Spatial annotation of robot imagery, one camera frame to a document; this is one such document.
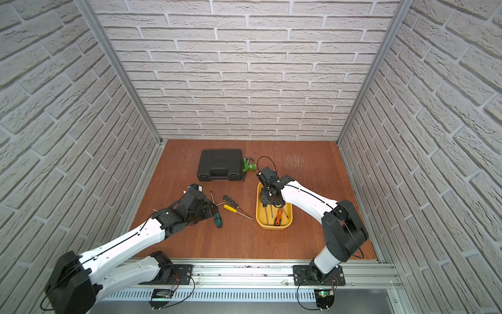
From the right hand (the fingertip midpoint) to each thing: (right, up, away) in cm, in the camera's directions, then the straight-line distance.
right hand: (271, 198), depth 88 cm
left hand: (-24, -1, -6) cm, 25 cm away
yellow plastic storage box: (0, -7, -5) cm, 9 cm away
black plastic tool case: (-26, +15, +13) cm, 33 cm away
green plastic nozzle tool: (-12, +14, +16) cm, 24 cm away
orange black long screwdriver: (+3, -9, -3) cm, 10 cm away
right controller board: (+19, -34, -18) cm, 42 cm away
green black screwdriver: (-24, -8, -2) cm, 26 cm away
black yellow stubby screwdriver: (+7, -7, +2) cm, 10 cm away
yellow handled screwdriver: (-17, -6, +2) cm, 18 cm away
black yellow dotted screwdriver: (-19, -2, +4) cm, 20 cm away
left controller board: (-42, -33, -18) cm, 57 cm away
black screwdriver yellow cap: (-3, -4, +4) cm, 7 cm away
